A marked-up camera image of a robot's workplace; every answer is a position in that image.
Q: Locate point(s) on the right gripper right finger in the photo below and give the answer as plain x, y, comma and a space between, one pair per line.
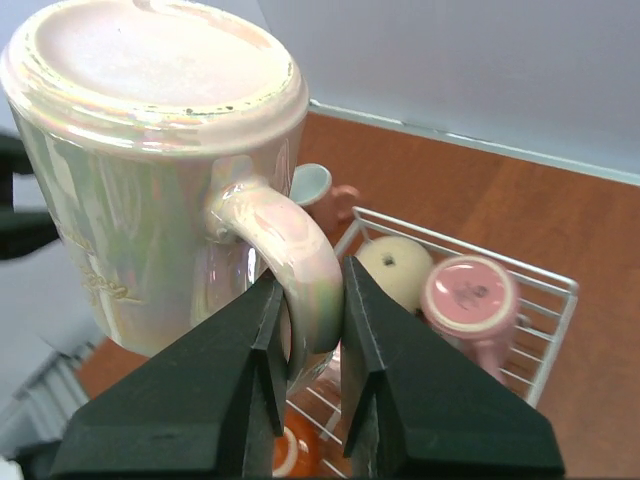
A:
415, 407

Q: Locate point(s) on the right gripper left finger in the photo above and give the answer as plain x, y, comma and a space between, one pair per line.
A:
210, 405

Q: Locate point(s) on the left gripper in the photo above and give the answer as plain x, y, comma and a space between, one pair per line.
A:
22, 232

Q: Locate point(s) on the pink ghost pattern mug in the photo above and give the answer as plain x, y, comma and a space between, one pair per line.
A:
473, 303

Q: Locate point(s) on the beige round mug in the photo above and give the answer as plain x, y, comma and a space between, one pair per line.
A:
400, 266

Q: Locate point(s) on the pearlescent pink mug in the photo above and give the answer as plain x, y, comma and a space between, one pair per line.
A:
164, 137

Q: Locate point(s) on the orange brown mug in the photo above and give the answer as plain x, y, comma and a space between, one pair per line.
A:
296, 452

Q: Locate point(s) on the pink floral mug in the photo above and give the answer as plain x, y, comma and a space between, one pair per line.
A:
313, 190

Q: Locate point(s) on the white wire dish rack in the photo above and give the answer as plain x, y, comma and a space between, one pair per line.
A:
547, 305

